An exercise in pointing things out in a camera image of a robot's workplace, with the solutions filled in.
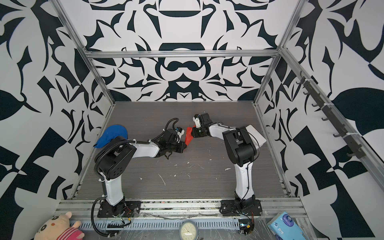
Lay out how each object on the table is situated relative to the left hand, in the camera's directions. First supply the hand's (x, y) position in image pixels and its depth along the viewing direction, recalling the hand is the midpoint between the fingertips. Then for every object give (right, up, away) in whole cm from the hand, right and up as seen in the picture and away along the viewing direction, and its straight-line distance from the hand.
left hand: (188, 143), depth 95 cm
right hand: (+4, +7, +7) cm, 10 cm away
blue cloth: (-50, +6, +3) cm, 51 cm away
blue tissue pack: (+42, -32, -29) cm, 60 cm away
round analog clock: (+1, -33, -29) cm, 44 cm away
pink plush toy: (-54, -31, -30) cm, 69 cm away
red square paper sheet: (0, +3, +5) cm, 6 cm away
